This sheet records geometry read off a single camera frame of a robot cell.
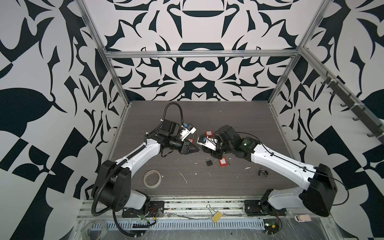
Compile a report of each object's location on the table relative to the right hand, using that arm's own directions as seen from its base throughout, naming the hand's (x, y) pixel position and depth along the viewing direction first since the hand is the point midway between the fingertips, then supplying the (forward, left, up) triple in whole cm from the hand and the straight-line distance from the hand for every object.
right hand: (206, 145), depth 78 cm
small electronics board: (-33, -29, -19) cm, 48 cm away
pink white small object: (-30, -42, -14) cm, 54 cm away
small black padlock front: (-2, -2, -16) cm, 17 cm away
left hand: (-2, +4, 0) cm, 4 cm away
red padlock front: (-2, -10, -17) cm, 20 cm away
